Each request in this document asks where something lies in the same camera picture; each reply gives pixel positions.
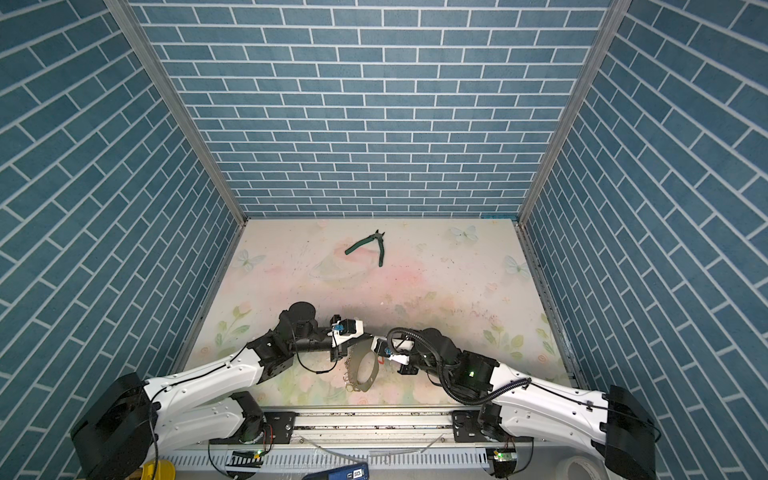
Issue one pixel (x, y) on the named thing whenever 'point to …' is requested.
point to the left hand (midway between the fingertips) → (369, 335)
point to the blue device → (359, 471)
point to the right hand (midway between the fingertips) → (385, 333)
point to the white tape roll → (596, 467)
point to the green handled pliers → (378, 236)
